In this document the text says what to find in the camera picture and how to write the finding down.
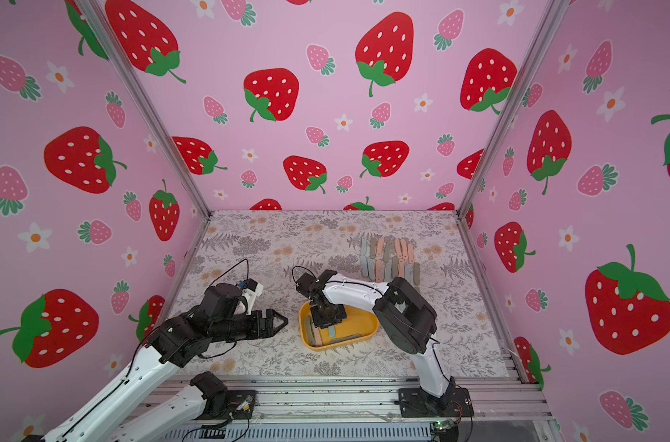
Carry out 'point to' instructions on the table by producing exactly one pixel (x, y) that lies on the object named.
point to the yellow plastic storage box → (359, 324)
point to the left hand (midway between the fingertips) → (280, 321)
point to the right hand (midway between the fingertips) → (337, 319)
